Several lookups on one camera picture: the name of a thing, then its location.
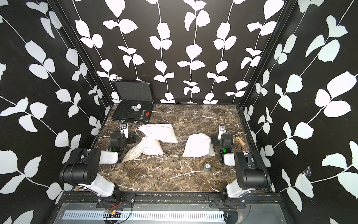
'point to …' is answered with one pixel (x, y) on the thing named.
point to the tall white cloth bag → (147, 145)
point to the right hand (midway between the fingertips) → (220, 130)
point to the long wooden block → (242, 143)
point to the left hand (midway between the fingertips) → (128, 128)
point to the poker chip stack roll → (207, 167)
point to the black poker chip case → (136, 103)
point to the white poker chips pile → (135, 108)
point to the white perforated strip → (147, 215)
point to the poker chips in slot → (142, 114)
